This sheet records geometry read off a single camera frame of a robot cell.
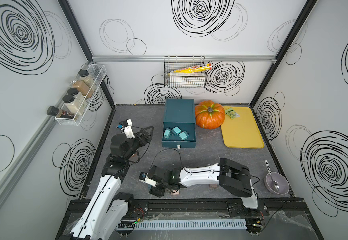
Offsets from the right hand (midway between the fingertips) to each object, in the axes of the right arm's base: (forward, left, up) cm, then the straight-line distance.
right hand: (151, 187), depth 79 cm
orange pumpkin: (+43, -34, +10) cm, 56 cm away
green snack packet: (+55, -55, -2) cm, 78 cm away
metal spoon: (+2, -67, 0) cm, 67 cm away
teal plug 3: (+24, -17, +15) cm, 33 cm away
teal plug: (+24, -8, +17) cm, 30 cm away
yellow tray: (+38, -58, -1) cm, 69 cm away
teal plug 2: (+27, -13, +15) cm, 33 cm away
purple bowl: (+4, -71, 0) cm, 71 cm away
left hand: (+20, 0, +25) cm, 32 cm away
